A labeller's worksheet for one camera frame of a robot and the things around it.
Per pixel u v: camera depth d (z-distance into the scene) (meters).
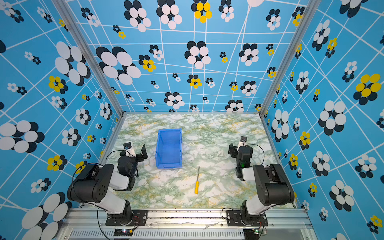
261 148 0.80
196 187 0.82
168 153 0.98
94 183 0.46
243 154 0.72
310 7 0.69
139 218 0.73
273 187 0.45
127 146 0.77
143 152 0.85
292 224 1.82
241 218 0.72
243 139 0.80
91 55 0.87
